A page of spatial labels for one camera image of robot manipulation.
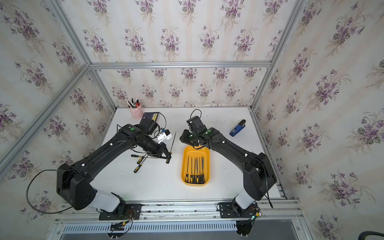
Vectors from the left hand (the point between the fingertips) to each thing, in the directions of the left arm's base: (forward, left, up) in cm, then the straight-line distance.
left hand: (170, 157), depth 73 cm
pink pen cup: (+42, +29, -9) cm, 52 cm away
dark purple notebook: (+41, +21, -17) cm, 49 cm away
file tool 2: (+7, +21, -18) cm, 29 cm away
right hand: (+12, -5, -2) cm, 14 cm away
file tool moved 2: (-2, -14, -17) cm, 22 cm away
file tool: (-4, -8, -18) cm, 20 cm away
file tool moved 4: (-2, -11, -17) cm, 20 cm away
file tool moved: (-2, -17, -18) cm, 25 cm away
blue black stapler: (+31, -45, -15) cm, 57 cm away
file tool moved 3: (-3, -12, -17) cm, 21 cm away
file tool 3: (+2, +22, -18) cm, 29 cm away
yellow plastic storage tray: (+12, -10, -16) cm, 22 cm away
